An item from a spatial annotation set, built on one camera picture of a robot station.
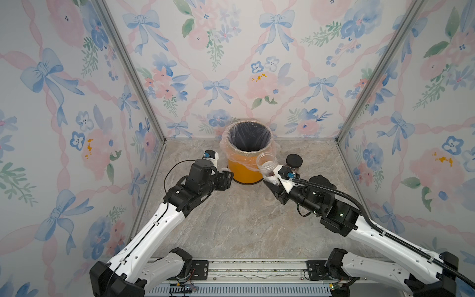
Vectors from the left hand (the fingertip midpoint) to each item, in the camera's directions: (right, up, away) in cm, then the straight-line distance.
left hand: (227, 173), depth 74 cm
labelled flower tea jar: (+33, +5, +23) cm, 41 cm away
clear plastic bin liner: (+7, +15, +26) cm, 31 cm away
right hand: (+14, +3, -8) cm, 16 cm away
